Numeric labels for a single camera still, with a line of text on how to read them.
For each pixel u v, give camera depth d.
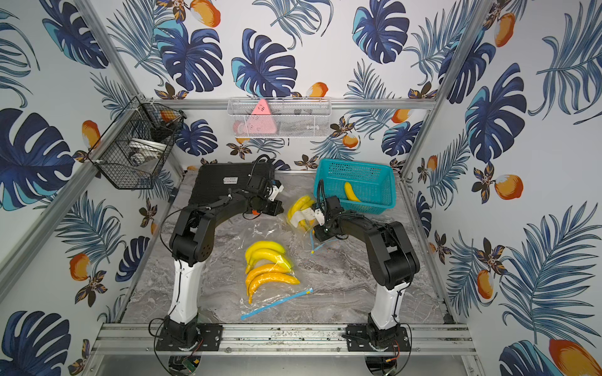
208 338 0.76
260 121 0.90
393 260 0.50
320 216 0.90
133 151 0.83
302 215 0.94
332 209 0.80
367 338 0.66
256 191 0.84
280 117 0.93
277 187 0.95
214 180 1.10
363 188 1.16
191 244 0.58
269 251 0.86
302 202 1.00
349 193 1.11
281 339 0.76
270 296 0.82
